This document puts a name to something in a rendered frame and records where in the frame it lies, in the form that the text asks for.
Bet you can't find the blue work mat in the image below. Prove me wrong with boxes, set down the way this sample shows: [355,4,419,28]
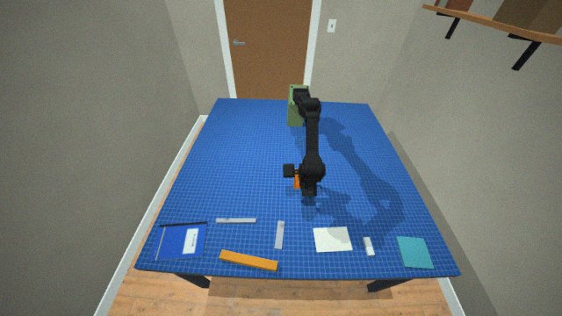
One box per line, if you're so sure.
[134,98,462,279]

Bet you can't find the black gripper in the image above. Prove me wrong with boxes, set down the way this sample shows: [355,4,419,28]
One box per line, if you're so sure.
[283,162,326,178]

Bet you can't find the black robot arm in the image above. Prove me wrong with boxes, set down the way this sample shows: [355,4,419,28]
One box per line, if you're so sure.
[292,88,325,197]

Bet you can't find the teal flat plate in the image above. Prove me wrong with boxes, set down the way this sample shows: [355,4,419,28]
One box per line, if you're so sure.
[396,236,434,269]

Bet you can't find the white rectangular bar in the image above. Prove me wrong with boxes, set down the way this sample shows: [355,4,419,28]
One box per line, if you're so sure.
[363,237,375,256]

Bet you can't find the blue notebook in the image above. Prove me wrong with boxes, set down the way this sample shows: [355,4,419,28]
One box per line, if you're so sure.
[149,221,208,261]

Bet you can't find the grey flat bar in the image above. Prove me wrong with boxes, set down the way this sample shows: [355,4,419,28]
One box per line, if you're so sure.
[216,218,256,223]

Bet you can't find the white square plate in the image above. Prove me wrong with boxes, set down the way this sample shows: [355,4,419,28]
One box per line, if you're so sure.
[313,226,353,253]

